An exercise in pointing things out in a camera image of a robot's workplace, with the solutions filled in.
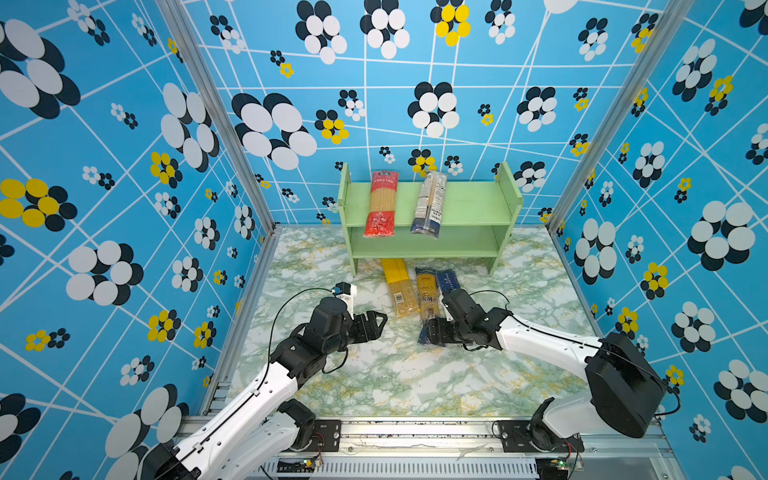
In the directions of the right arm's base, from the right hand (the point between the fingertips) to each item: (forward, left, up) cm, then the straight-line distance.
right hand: (437, 332), depth 87 cm
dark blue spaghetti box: (+19, -5, -1) cm, 20 cm away
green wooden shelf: (+24, -12, +23) cm, 35 cm away
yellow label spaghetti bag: (+12, +10, -1) cm, 16 cm away
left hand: (-3, +16, +13) cm, 21 cm away
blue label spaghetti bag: (+27, +2, +26) cm, 38 cm away
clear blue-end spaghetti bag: (+17, +2, -1) cm, 17 cm away
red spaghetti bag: (+26, +16, +26) cm, 40 cm away
